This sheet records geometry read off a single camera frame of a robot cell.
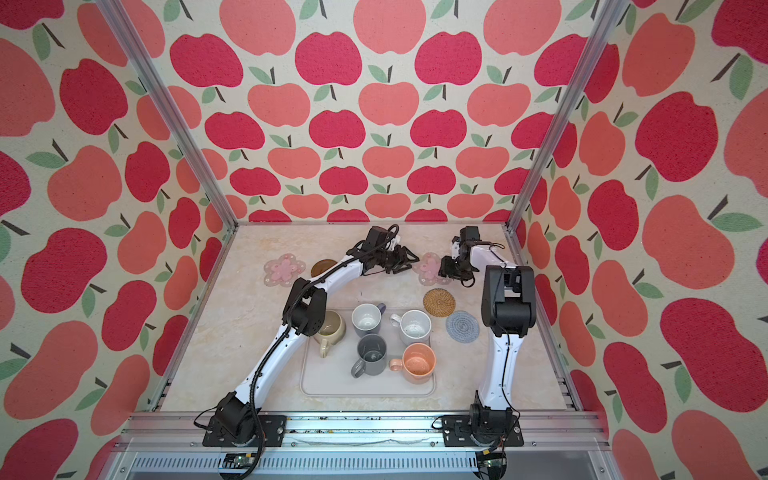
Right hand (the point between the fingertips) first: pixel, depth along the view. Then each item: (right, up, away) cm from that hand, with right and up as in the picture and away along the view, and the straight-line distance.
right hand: (452, 273), depth 105 cm
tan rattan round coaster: (-6, -9, -6) cm, 13 cm away
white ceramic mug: (-15, -16, -14) cm, 25 cm away
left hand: (-11, +3, -1) cm, 12 cm away
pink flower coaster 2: (-8, +1, +2) cm, 9 cm away
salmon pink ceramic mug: (-15, -24, -21) cm, 35 cm away
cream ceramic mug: (-39, -15, -21) cm, 47 cm away
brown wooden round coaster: (-48, +2, +3) cm, 48 cm away
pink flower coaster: (-62, 0, +3) cm, 62 cm away
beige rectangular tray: (-39, -28, -22) cm, 53 cm away
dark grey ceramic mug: (-28, -19, -23) cm, 41 cm away
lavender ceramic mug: (-30, -13, -12) cm, 35 cm away
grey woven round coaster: (0, -16, -12) cm, 20 cm away
